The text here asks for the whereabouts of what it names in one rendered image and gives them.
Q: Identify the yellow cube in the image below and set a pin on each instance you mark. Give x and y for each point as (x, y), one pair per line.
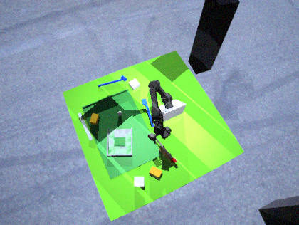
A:
(94, 119)
(154, 171)

